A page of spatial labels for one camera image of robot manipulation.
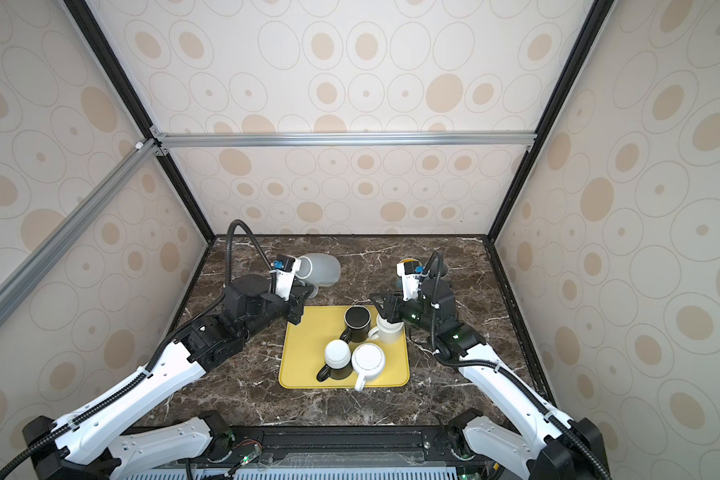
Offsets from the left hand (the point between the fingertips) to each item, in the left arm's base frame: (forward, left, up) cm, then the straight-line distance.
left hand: (317, 285), depth 69 cm
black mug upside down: (+2, -9, -21) cm, 23 cm away
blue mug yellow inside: (+32, -28, -30) cm, 52 cm away
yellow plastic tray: (-4, +8, -31) cm, 32 cm away
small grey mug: (+1, -1, +5) cm, 5 cm away
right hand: (+1, -14, -7) cm, 15 cm away
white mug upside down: (-10, -12, -22) cm, 27 cm away
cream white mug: (0, -18, -25) cm, 30 cm away
